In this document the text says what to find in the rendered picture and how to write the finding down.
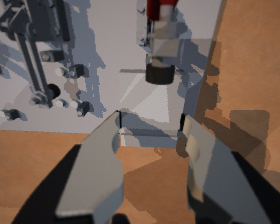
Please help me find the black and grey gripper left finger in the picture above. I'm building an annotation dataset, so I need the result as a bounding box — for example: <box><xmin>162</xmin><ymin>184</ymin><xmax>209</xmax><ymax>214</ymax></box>
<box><xmin>11</xmin><ymin>110</ymin><xmax>124</xmax><ymax>224</ymax></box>

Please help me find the toggle clamp with red handle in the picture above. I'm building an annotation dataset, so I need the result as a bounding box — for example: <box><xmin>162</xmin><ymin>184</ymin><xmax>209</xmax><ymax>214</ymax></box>
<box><xmin>0</xmin><ymin>0</ymin><xmax>70</xmax><ymax>109</ymax></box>

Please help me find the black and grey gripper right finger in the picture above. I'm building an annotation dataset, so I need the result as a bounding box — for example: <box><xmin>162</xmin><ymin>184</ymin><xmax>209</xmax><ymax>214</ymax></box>
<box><xmin>180</xmin><ymin>113</ymin><xmax>280</xmax><ymax>224</ymax></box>

